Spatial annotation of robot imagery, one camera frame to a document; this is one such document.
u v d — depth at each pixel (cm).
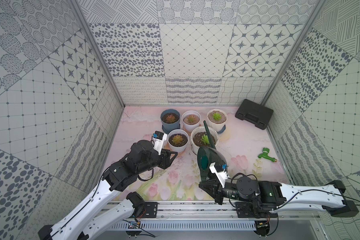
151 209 73
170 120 98
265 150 93
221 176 55
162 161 58
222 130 104
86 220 41
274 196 49
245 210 73
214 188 55
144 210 73
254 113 108
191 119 98
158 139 58
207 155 68
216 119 98
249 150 95
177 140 88
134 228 70
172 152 63
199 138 89
